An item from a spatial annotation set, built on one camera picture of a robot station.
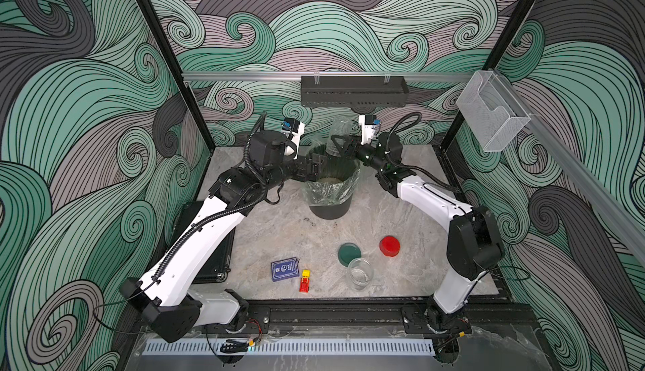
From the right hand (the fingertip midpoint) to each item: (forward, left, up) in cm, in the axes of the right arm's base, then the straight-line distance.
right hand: (333, 138), depth 80 cm
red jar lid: (-24, -20, -31) cm, 44 cm away
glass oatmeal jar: (-33, -9, -31) cm, 46 cm away
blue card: (-32, +17, -29) cm, 46 cm away
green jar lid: (-25, -5, -32) cm, 41 cm away
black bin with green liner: (-15, 0, -11) cm, 19 cm away
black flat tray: (-33, +37, -25) cm, 55 cm away
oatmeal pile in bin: (+3, +1, -26) cm, 27 cm away
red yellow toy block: (-37, +10, -30) cm, 48 cm away
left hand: (-14, +7, +8) cm, 17 cm away
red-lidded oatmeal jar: (+2, -2, +4) cm, 4 cm away
